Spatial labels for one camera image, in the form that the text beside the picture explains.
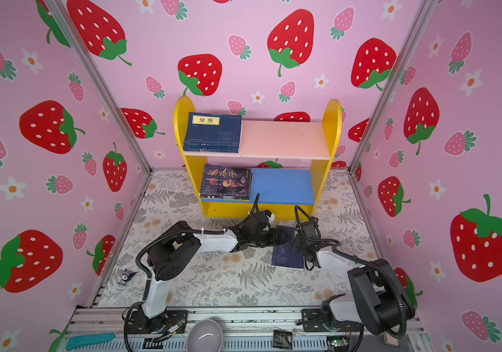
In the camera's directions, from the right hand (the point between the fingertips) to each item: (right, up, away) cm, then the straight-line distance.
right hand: (299, 240), depth 93 cm
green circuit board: (+9, -28, -23) cm, 37 cm away
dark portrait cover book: (-31, +25, -2) cm, 40 cm away
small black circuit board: (-10, -26, -24) cm, 37 cm away
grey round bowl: (-35, -26, -23) cm, 49 cm away
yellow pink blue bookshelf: (-4, +20, +3) cm, 21 cm away
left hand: (-6, +1, -4) cm, 7 cm away
